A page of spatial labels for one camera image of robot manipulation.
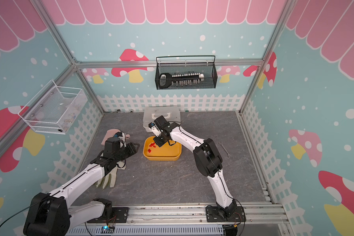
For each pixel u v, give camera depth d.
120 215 0.75
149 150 0.98
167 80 0.89
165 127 0.70
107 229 0.73
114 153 0.65
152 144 1.00
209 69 0.93
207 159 0.55
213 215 0.74
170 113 1.03
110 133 1.09
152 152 0.97
